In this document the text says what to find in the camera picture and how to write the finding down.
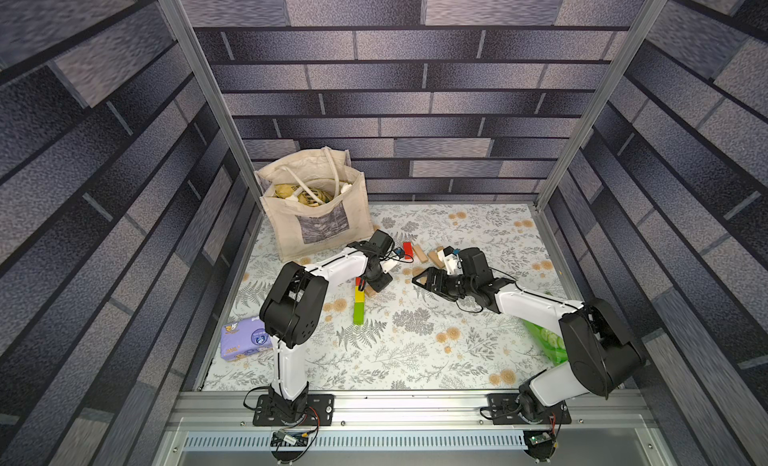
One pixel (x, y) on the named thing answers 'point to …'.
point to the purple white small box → (241, 338)
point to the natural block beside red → (420, 253)
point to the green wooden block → (359, 313)
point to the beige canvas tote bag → (300, 229)
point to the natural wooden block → (369, 291)
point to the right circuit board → (540, 445)
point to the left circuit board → (281, 438)
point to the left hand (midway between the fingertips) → (382, 277)
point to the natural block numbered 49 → (436, 259)
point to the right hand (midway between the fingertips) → (420, 282)
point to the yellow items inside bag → (290, 191)
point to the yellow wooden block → (359, 296)
